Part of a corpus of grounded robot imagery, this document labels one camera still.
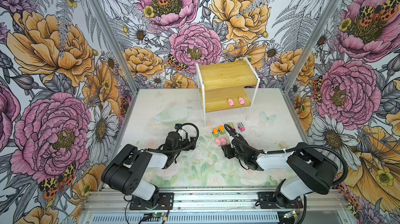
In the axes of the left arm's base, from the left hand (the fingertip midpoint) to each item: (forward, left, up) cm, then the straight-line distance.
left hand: (189, 141), depth 93 cm
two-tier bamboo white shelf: (+14, -19, +32) cm, 40 cm away
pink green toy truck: (+10, -26, +2) cm, 28 cm away
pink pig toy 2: (-1, -20, +2) cm, 20 cm away
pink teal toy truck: (+9, -32, +1) cm, 33 cm away
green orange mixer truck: (+5, -15, +1) cm, 16 cm away
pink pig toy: (-1, -17, +1) cm, 17 cm away
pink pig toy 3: (+15, -24, +17) cm, 33 cm away
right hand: (-5, -22, -1) cm, 22 cm away
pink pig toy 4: (+16, -30, +17) cm, 39 cm away
